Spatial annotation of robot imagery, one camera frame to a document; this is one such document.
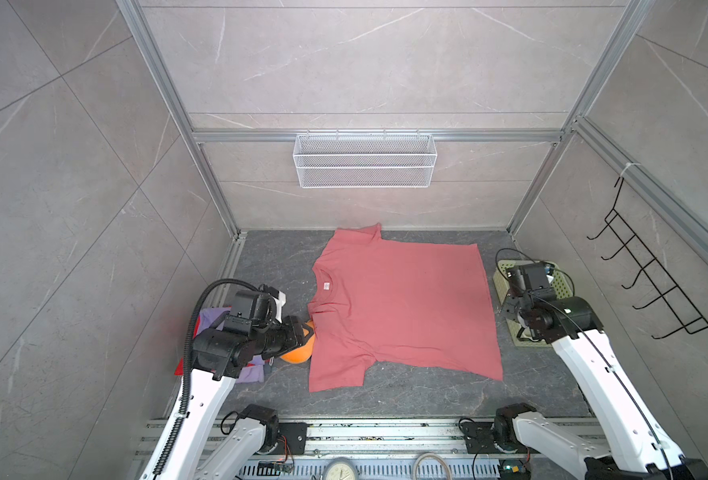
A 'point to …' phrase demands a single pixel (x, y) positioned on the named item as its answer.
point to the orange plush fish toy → (303, 353)
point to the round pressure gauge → (340, 468)
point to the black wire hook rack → (616, 228)
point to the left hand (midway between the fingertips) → (307, 328)
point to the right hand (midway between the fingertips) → (519, 304)
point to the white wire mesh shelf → (365, 161)
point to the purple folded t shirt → (253, 373)
